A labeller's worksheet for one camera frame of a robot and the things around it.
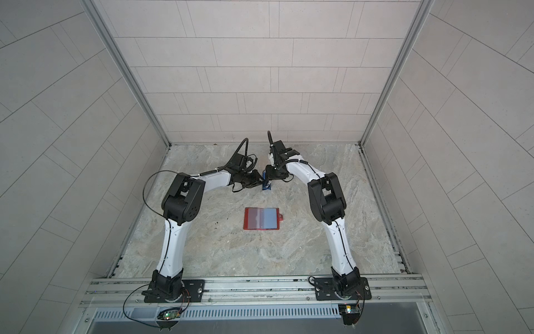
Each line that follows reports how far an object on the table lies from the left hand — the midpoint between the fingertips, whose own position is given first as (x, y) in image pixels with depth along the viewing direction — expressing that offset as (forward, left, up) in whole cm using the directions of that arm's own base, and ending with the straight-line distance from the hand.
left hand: (269, 177), depth 101 cm
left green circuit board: (-54, +29, +4) cm, 62 cm away
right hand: (0, 0, +2) cm, 2 cm away
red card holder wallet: (-21, +2, -1) cm, 21 cm away
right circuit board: (-53, -29, -1) cm, 61 cm away
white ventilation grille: (-53, -19, -1) cm, 57 cm away
